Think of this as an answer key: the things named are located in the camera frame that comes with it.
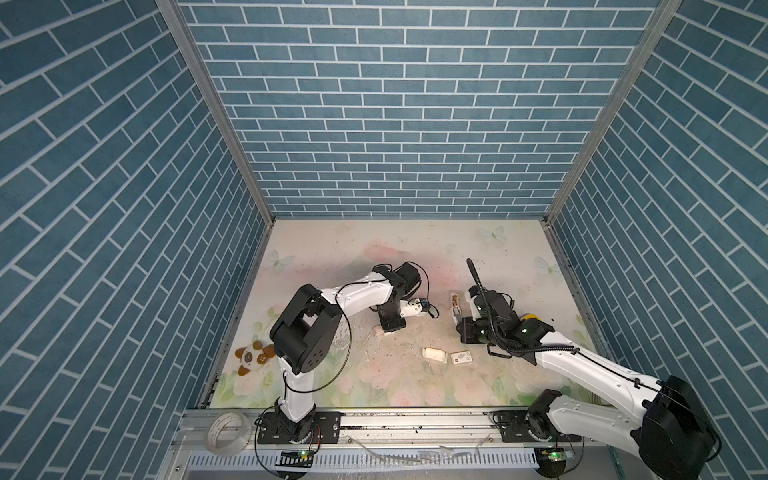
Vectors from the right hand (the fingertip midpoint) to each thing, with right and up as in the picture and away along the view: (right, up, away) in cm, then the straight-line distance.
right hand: (453, 324), depth 83 cm
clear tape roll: (-60, -21, -11) cm, 65 cm away
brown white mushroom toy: (-57, -9, -1) cm, 58 cm away
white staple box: (+3, -10, +2) cm, 10 cm away
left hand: (-18, -3, +8) cm, 19 cm away
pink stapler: (+3, +2, +11) cm, 11 cm away
